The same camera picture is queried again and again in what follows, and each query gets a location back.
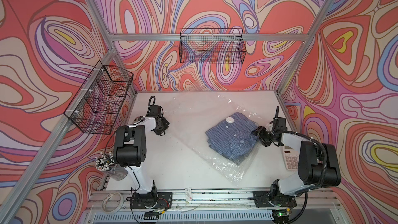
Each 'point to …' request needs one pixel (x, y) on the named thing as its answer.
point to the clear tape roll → (119, 206)
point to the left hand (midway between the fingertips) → (169, 126)
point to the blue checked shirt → (232, 139)
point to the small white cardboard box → (188, 196)
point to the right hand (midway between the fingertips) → (254, 138)
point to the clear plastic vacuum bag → (195, 114)
